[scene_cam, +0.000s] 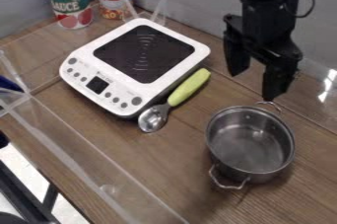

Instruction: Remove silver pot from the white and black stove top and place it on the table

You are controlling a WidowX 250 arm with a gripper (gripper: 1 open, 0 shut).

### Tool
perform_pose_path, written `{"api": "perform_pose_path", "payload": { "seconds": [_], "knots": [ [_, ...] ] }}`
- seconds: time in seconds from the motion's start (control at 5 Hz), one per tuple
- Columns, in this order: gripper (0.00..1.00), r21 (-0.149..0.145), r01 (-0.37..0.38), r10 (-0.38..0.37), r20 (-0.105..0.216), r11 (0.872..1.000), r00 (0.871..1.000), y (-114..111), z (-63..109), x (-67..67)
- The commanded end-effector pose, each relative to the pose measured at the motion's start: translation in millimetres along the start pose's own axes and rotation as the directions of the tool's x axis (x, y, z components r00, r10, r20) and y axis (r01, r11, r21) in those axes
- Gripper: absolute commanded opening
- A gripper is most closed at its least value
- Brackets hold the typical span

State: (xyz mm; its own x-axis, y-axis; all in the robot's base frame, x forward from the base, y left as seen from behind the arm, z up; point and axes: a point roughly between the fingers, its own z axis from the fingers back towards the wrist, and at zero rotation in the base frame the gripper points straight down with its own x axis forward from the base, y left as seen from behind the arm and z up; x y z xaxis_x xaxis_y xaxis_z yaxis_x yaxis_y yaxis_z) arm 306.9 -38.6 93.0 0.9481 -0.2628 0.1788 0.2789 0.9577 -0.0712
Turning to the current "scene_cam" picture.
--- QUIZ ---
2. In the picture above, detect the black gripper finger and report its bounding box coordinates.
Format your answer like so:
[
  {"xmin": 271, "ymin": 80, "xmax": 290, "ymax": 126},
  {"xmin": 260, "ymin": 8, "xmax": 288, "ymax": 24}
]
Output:
[
  {"xmin": 263, "ymin": 59, "xmax": 299, "ymax": 102},
  {"xmin": 224, "ymin": 31, "xmax": 251, "ymax": 76}
]

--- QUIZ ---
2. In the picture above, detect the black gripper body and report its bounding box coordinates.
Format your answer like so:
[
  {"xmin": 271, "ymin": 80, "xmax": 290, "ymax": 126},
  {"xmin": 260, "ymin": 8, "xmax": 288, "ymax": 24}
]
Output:
[{"xmin": 224, "ymin": 0, "xmax": 303, "ymax": 63}]

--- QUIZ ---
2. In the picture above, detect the silver steel pot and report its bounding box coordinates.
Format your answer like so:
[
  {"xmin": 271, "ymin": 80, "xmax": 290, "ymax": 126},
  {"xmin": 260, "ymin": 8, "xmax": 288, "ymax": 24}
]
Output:
[{"xmin": 206, "ymin": 101, "xmax": 295, "ymax": 190}]

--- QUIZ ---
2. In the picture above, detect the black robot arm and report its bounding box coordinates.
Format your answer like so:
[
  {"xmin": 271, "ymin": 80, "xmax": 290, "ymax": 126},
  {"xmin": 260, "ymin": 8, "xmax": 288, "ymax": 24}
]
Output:
[{"xmin": 224, "ymin": 0, "xmax": 308, "ymax": 102}]

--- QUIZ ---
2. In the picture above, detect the white and black stove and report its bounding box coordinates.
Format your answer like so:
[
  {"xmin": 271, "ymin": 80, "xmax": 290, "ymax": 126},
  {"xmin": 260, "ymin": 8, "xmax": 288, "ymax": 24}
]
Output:
[{"xmin": 59, "ymin": 18, "xmax": 211, "ymax": 118}]

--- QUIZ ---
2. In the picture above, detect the clear acrylic barrier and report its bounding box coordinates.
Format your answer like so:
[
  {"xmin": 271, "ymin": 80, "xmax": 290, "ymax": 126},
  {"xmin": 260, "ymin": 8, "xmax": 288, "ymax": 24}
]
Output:
[{"xmin": 0, "ymin": 49, "xmax": 188, "ymax": 224}]

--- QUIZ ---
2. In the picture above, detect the spoon with green handle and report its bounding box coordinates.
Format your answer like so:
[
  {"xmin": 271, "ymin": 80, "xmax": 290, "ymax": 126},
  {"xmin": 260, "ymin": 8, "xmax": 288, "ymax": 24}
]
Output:
[{"xmin": 139, "ymin": 68, "xmax": 211, "ymax": 133}]

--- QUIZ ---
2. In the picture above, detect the black table frame leg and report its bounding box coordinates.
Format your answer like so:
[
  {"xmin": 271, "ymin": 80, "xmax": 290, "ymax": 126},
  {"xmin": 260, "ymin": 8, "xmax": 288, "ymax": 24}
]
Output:
[{"xmin": 0, "ymin": 161, "xmax": 60, "ymax": 224}]

